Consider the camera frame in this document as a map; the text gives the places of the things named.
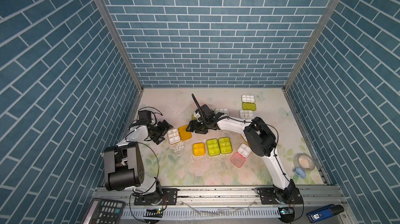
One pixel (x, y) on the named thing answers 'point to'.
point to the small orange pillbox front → (199, 149)
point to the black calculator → (103, 211)
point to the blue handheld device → (324, 212)
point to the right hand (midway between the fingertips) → (190, 131)
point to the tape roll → (304, 161)
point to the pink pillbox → (239, 158)
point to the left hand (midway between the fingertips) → (172, 130)
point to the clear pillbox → (246, 114)
